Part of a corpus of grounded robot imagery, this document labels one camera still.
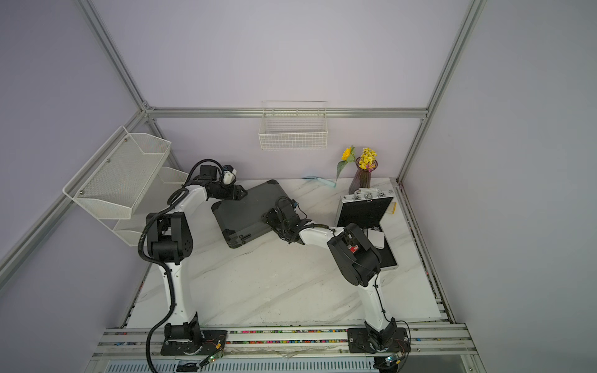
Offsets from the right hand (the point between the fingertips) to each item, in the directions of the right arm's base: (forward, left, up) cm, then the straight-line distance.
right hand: (268, 221), depth 97 cm
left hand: (+12, +13, +1) cm, 18 cm away
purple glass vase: (+18, -42, +7) cm, 46 cm away
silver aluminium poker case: (-2, -39, +11) cm, 41 cm away
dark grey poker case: (0, +12, +1) cm, 12 cm away
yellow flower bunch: (+19, -43, +17) cm, 50 cm away
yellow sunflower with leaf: (+20, -34, +18) cm, 44 cm away
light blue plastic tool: (+32, -24, -7) cm, 41 cm away
